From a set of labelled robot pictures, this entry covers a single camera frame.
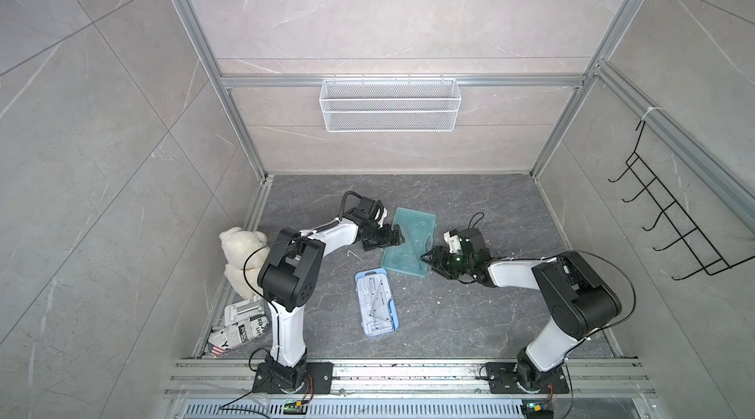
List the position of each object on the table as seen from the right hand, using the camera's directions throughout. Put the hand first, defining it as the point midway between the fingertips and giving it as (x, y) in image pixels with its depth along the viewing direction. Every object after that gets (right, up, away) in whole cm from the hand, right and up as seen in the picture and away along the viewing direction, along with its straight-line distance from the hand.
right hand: (425, 261), depth 92 cm
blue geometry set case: (-15, -13, -8) cm, 22 cm away
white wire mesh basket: (-11, +53, +9) cm, 55 cm away
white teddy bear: (-52, +8, -17) cm, 55 cm away
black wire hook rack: (+53, +8, -34) cm, 63 cm away
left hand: (-9, +7, +4) cm, 12 cm away
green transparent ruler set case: (-1, +8, +10) cm, 13 cm away
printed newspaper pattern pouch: (-52, -14, -12) cm, 56 cm away
